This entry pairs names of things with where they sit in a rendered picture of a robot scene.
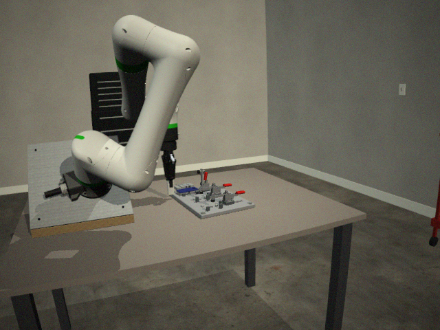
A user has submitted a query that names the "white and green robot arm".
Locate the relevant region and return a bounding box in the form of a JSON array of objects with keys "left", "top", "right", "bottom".
[{"left": 44, "top": 15, "right": 200, "bottom": 201}]

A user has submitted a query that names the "blue rectangular block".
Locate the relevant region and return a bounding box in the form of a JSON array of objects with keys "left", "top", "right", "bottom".
[{"left": 176, "top": 187, "right": 199, "bottom": 195}]

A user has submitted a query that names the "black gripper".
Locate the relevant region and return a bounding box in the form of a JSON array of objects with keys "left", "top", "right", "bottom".
[{"left": 161, "top": 141, "right": 177, "bottom": 195}]

